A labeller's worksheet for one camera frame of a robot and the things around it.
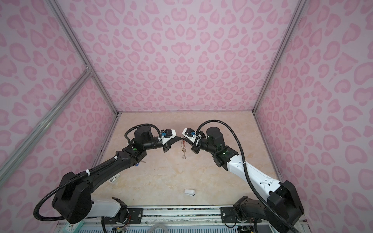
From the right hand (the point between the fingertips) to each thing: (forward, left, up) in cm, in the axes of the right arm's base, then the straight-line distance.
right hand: (186, 135), depth 74 cm
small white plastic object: (-21, -2, -24) cm, 32 cm away
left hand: (0, +2, 0) cm, 2 cm away
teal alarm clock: (-38, +53, -23) cm, 69 cm away
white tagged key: (-25, +25, +7) cm, 36 cm away
